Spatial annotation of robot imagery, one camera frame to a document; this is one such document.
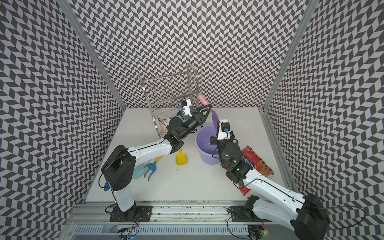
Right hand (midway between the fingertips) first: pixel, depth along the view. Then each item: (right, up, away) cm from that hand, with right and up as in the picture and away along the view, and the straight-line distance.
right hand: (217, 125), depth 70 cm
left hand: (-2, +8, 0) cm, 8 cm away
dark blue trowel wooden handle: (-60, -34, +11) cm, 70 cm away
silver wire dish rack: (-27, +15, +11) cm, 33 cm away
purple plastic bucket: (-4, -15, +9) cm, 18 cm away
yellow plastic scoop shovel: (-20, -21, +21) cm, 36 cm away
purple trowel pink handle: (-1, +3, +2) cm, 4 cm away
